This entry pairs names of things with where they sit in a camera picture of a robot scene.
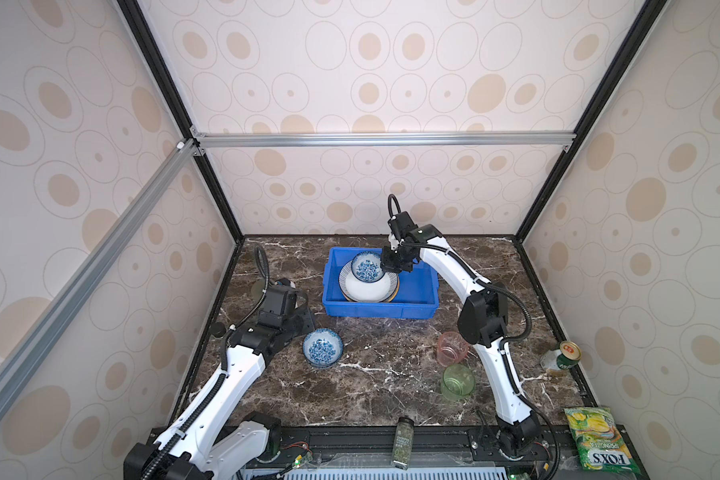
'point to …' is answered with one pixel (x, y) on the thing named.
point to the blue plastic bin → (417, 296)
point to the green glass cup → (458, 382)
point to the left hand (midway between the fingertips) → (318, 311)
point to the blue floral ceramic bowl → (366, 266)
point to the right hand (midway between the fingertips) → (382, 266)
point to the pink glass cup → (451, 348)
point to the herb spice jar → (403, 443)
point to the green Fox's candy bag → (600, 445)
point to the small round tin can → (570, 354)
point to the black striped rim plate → (393, 291)
